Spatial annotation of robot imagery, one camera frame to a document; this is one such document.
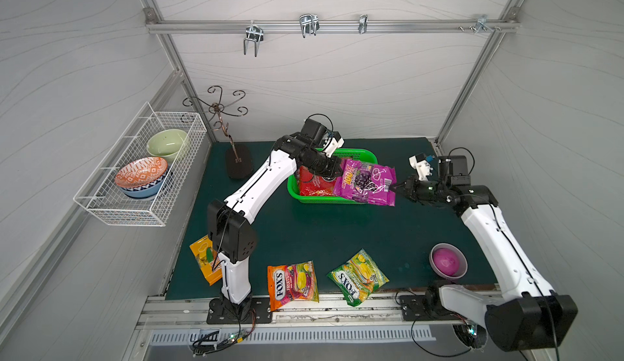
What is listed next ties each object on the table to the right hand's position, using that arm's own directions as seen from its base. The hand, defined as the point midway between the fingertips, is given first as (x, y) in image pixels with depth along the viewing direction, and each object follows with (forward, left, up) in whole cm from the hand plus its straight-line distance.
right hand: (392, 186), depth 75 cm
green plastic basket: (+27, +4, -15) cm, 31 cm away
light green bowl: (+5, +70, +12) cm, 71 cm away
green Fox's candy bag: (-22, +10, -21) cm, 32 cm away
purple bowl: (-17, -19, -17) cm, 31 cm away
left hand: (+4, +15, +1) cm, 16 cm away
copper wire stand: (+27, +62, -20) cm, 71 cm away
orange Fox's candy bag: (-24, +31, -20) cm, 44 cm away
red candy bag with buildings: (+9, +26, -14) cm, 31 cm away
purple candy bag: (0, +8, +1) cm, 8 cm away
